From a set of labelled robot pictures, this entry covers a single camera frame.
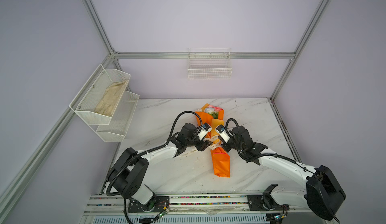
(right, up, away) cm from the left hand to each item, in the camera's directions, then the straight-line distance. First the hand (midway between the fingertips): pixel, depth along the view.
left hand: (207, 139), depth 85 cm
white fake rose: (+4, +17, +20) cm, 27 cm away
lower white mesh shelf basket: (-56, +5, +6) cm, 57 cm away
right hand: (+6, +2, -2) cm, 7 cm away
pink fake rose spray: (+8, +18, +22) cm, 30 cm away
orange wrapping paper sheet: (+7, -9, -1) cm, 12 cm away
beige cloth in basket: (-53, +20, -8) cm, 57 cm away
